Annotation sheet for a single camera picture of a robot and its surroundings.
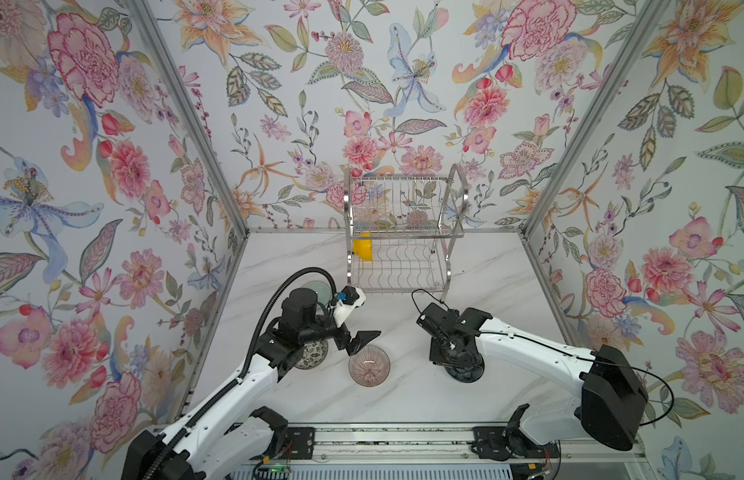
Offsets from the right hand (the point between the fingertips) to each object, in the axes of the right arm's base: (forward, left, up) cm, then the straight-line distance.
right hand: (436, 358), depth 82 cm
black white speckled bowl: (+1, +35, -4) cm, 35 cm away
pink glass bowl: (-1, +18, -5) cm, 19 cm away
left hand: (+2, +18, +16) cm, 24 cm away
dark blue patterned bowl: (-3, -9, -4) cm, 10 cm away
